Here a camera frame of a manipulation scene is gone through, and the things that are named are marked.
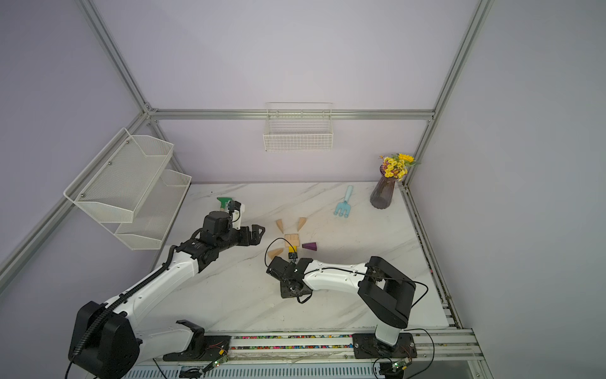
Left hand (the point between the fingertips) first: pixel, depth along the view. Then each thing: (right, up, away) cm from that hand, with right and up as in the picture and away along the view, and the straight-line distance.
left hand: (253, 231), depth 84 cm
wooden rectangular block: (+13, -5, +15) cm, 20 cm away
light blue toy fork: (+37, +8, +27) cm, 47 cm away
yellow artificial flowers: (+55, +25, +8) cm, 61 cm away
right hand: (+15, -22, +1) cm, 27 cm away
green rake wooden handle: (-21, +12, +27) cm, 36 cm away
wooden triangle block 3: (+5, -10, +11) cm, 16 cm away
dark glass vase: (+54, +14, +23) cm, 60 cm away
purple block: (+21, -7, +12) cm, 25 cm away
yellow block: (+13, -9, +12) cm, 20 cm away
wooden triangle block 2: (+17, +2, +20) cm, 26 cm away
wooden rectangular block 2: (+13, -4, -5) cm, 15 cm away
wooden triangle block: (+7, +1, +20) cm, 21 cm away
